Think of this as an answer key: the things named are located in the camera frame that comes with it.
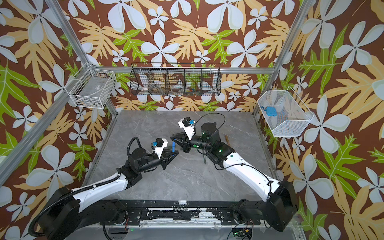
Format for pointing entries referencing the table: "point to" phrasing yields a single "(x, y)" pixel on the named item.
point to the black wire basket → (171, 79)
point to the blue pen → (173, 147)
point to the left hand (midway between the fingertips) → (176, 149)
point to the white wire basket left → (93, 89)
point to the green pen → (204, 159)
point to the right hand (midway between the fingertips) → (172, 139)
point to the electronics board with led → (242, 232)
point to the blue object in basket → (270, 111)
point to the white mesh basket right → (292, 116)
